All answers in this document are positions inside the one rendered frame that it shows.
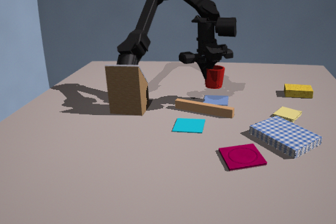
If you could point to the magenta square coaster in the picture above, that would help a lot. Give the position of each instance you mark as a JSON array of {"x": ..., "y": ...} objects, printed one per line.
[{"x": 242, "y": 157}]

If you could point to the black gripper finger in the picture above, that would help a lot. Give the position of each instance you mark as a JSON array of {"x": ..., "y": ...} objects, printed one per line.
[
  {"x": 202, "y": 66},
  {"x": 211, "y": 64}
]

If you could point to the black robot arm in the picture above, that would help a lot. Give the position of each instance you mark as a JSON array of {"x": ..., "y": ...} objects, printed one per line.
[{"x": 137, "y": 42}]

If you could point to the dark red cup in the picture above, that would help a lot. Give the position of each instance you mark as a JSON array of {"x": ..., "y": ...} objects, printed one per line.
[{"x": 214, "y": 78}]

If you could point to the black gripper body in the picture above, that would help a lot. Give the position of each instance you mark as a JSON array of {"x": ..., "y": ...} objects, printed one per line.
[{"x": 188, "y": 57}]

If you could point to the blue and white checkered towel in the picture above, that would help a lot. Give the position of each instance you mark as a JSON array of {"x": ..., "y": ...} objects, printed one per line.
[{"x": 285, "y": 136}]

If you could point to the yellow sponge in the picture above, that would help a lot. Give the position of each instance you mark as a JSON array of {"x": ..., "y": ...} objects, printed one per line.
[{"x": 302, "y": 91}]

